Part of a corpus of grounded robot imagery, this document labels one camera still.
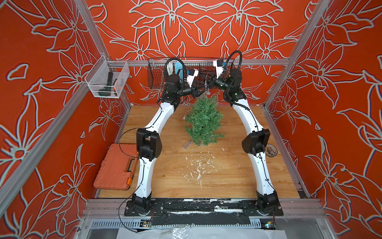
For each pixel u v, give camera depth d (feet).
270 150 3.03
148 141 1.89
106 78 2.93
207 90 2.49
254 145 2.09
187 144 3.13
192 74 2.33
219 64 2.34
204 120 2.42
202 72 2.60
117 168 2.68
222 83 2.44
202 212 2.39
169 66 2.87
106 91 2.56
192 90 2.42
